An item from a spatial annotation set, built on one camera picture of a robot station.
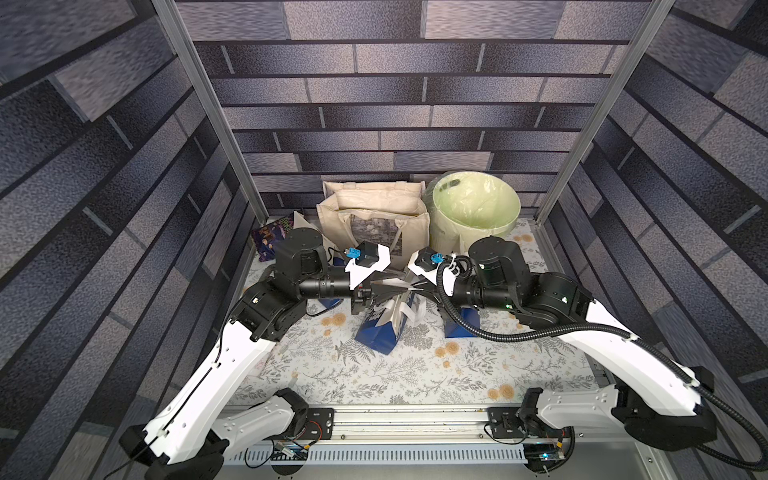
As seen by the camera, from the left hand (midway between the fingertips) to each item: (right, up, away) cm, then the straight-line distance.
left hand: (402, 280), depth 53 cm
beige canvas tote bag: (-1, +15, +33) cm, 37 cm away
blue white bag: (-28, +13, +32) cm, 45 cm away
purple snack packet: (-51, +10, +63) cm, 82 cm away
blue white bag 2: (-4, -13, +14) cm, 19 cm away
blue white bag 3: (+20, -14, +29) cm, 38 cm away
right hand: (+2, -1, +7) cm, 7 cm away
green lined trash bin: (+24, +19, +45) cm, 54 cm away
